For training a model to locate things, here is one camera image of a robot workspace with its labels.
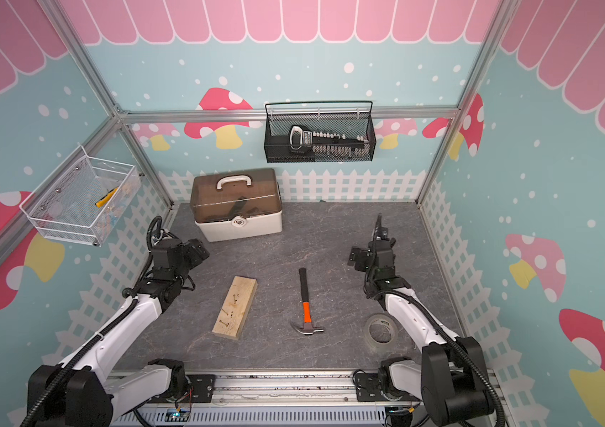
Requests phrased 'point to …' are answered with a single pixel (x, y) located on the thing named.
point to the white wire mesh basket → (81, 202)
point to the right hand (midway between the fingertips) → (364, 249)
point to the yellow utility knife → (102, 200)
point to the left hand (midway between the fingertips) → (192, 252)
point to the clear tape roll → (381, 330)
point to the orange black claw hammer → (308, 326)
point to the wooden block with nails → (231, 318)
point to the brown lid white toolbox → (234, 205)
